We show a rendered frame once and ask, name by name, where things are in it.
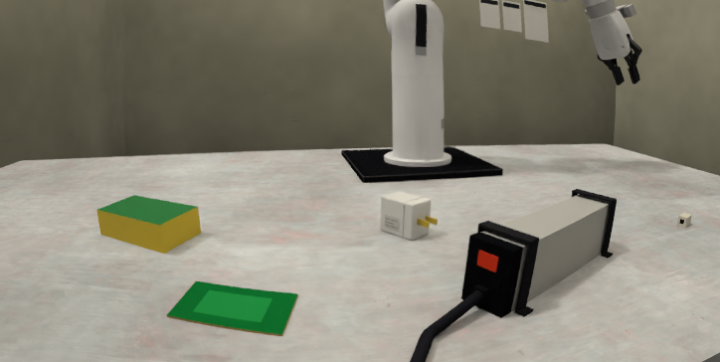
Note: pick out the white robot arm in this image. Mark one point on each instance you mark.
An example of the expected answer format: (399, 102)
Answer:
(417, 33)

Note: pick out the flat green rectangular pad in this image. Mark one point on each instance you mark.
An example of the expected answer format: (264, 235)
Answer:
(238, 308)

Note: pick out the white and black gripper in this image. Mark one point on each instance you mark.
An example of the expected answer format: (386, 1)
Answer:
(613, 39)

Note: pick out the white charger with brass prongs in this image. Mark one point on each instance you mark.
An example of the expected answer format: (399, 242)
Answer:
(406, 215)

